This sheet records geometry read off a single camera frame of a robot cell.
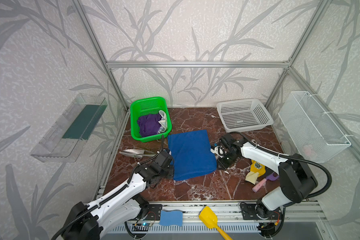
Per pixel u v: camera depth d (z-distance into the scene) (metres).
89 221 0.39
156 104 1.18
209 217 0.71
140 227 0.72
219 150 0.79
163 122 1.05
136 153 0.96
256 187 0.80
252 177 0.84
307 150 0.74
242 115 1.16
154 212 0.72
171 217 0.70
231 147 0.64
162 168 0.62
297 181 0.44
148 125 1.04
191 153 0.99
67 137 0.64
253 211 0.72
